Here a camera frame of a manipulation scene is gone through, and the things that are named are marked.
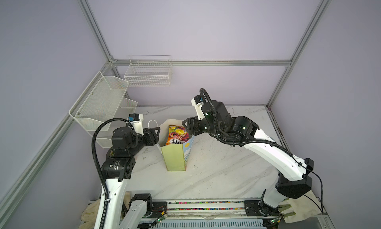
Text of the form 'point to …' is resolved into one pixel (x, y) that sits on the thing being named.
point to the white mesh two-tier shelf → (104, 98)
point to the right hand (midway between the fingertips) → (184, 124)
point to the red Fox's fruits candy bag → (177, 135)
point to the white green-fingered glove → (295, 209)
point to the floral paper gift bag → (176, 144)
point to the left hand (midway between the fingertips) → (153, 131)
